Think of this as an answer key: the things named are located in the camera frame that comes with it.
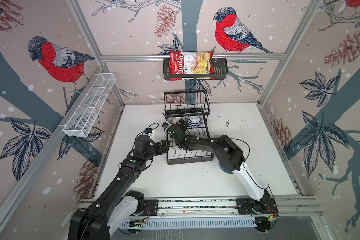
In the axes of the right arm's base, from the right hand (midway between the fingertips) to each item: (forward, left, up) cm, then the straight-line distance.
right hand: (177, 126), depth 100 cm
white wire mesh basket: (-17, +44, +27) cm, 54 cm away
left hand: (-19, +5, +10) cm, 22 cm away
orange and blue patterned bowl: (+4, -12, +1) cm, 12 cm away
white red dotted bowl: (+4, +1, +3) cm, 5 cm away
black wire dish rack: (+20, -10, -2) cm, 23 cm away
